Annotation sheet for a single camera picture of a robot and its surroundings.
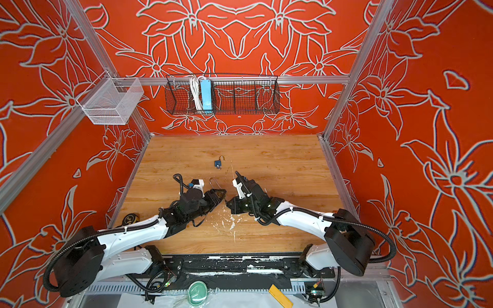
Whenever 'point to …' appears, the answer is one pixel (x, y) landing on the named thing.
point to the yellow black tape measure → (129, 219)
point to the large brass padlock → (221, 192)
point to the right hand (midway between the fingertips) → (223, 204)
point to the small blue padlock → (218, 163)
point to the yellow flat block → (280, 297)
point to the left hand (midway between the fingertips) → (226, 193)
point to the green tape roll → (198, 293)
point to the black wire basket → (232, 94)
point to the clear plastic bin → (110, 101)
